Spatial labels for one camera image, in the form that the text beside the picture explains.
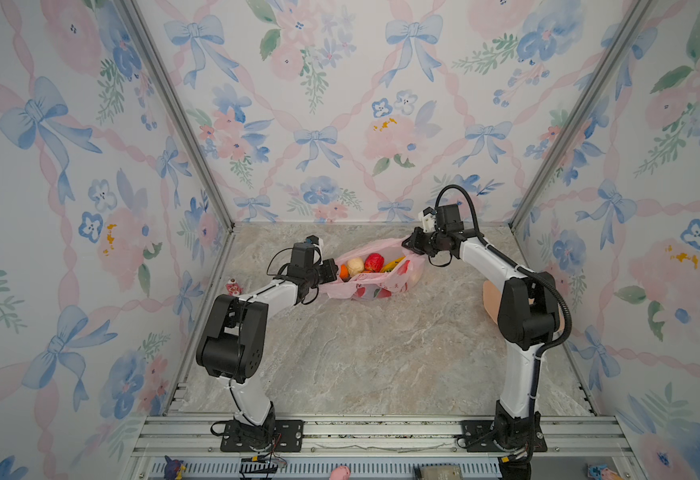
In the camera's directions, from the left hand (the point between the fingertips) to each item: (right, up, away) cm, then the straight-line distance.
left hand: (340, 264), depth 95 cm
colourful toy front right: (+61, -46, -27) cm, 81 cm away
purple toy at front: (-35, -44, -29) cm, 63 cm away
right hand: (+21, +8, +2) cm, 22 cm away
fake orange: (+1, -3, +4) cm, 5 cm away
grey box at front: (+24, -45, -29) cm, 58 cm away
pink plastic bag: (+14, -6, -5) cm, 16 cm away
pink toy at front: (+1, -47, -27) cm, 54 cm away
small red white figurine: (-35, -8, +3) cm, 36 cm away
